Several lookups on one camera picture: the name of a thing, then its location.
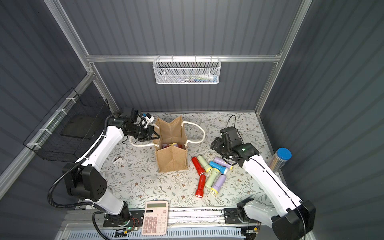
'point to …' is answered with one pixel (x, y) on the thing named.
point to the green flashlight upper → (205, 164)
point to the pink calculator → (155, 218)
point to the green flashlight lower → (214, 174)
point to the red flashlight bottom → (199, 192)
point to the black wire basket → (71, 129)
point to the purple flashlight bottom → (221, 180)
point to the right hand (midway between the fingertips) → (216, 145)
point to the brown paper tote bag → (171, 148)
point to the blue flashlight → (222, 169)
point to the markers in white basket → (199, 78)
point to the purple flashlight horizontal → (221, 161)
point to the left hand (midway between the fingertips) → (160, 138)
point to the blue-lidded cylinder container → (280, 159)
